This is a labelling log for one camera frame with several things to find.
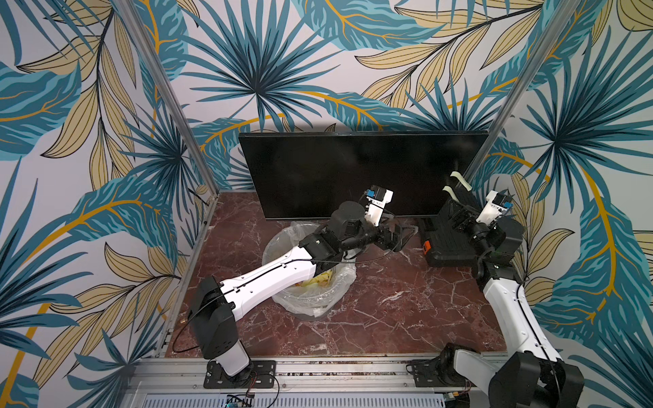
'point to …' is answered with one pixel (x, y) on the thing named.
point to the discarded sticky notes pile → (321, 280)
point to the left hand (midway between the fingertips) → (404, 227)
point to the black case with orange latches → (445, 239)
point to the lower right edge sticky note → (451, 193)
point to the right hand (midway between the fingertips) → (459, 202)
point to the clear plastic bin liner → (324, 291)
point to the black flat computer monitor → (309, 175)
